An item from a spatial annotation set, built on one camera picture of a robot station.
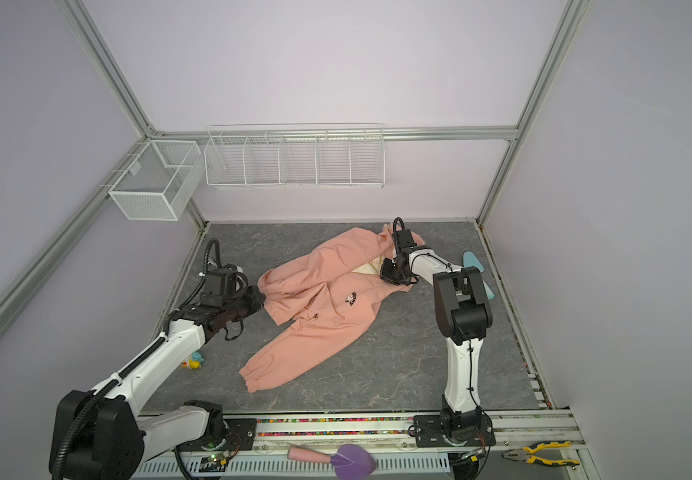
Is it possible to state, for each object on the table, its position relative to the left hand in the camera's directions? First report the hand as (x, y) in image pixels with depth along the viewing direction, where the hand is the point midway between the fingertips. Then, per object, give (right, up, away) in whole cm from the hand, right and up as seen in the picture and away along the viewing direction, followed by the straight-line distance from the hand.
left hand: (266, 299), depth 85 cm
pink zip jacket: (+17, +2, +11) cm, 21 cm away
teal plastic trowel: (+68, +10, +23) cm, 73 cm away
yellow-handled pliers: (+66, -34, -15) cm, 76 cm away
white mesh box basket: (-37, +35, +9) cm, 52 cm away
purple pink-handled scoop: (+25, -36, -15) cm, 46 cm away
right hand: (+36, +4, +17) cm, 40 cm away
